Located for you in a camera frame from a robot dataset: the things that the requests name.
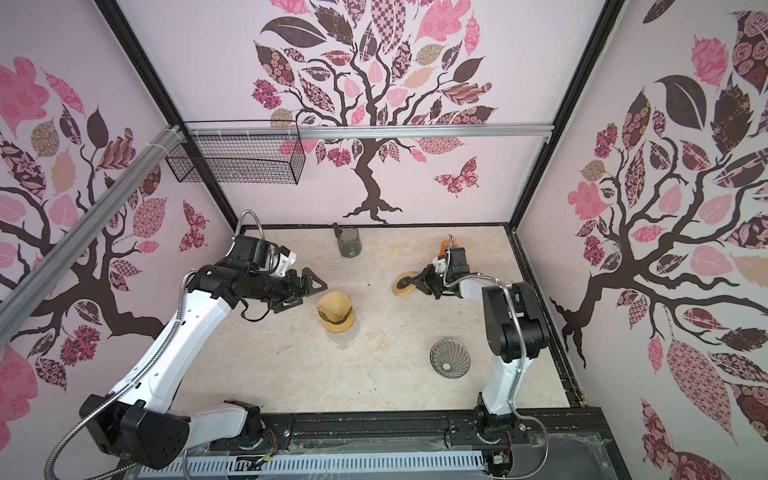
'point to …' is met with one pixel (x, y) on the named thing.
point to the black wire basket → (255, 152)
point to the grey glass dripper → (450, 358)
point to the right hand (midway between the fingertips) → (412, 277)
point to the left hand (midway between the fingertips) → (314, 298)
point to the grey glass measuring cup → (348, 241)
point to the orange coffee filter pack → (443, 248)
